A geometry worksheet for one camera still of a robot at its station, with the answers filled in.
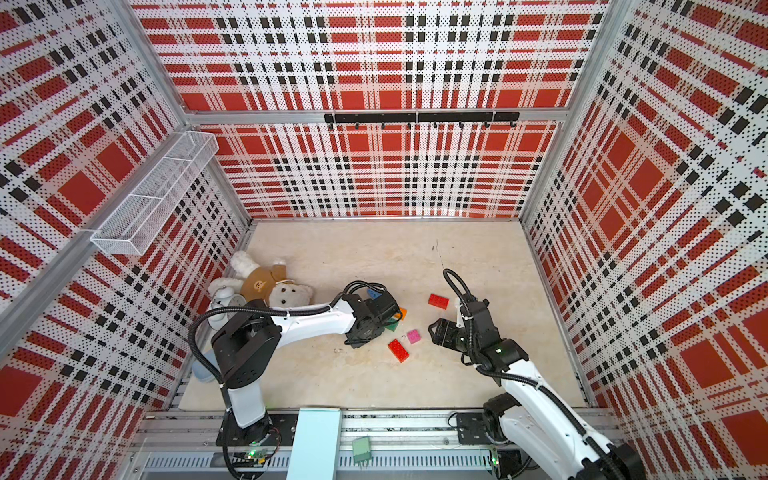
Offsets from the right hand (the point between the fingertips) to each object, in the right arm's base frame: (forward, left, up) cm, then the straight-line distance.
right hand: (442, 331), depth 82 cm
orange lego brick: (+1, +11, +10) cm, 14 cm away
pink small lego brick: (+2, +8, -8) cm, 11 cm away
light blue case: (-8, +68, -6) cm, 69 cm away
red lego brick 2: (+14, -1, -7) cm, 16 cm away
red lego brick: (-3, +12, -8) cm, 15 cm away
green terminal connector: (-26, +21, -7) cm, 34 cm away
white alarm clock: (+10, +63, +4) cm, 64 cm away
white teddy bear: (+16, +53, 0) cm, 56 cm away
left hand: (+3, +19, -7) cm, 21 cm away
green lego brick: (-1, +13, +7) cm, 15 cm away
